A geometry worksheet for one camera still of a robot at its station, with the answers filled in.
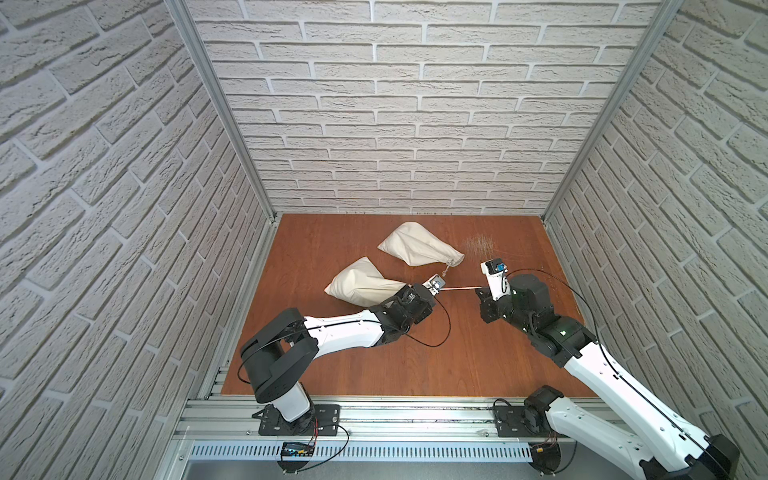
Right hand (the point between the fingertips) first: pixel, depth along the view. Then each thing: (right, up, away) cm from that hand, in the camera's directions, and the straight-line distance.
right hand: (474, 289), depth 76 cm
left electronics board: (-45, -39, -3) cm, 60 cm away
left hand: (-14, 0, +12) cm, 19 cm away
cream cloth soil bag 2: (-14, +11, +25) cm, 31 cm away
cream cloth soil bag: (-31, 0, +17) cm, 35 cm away
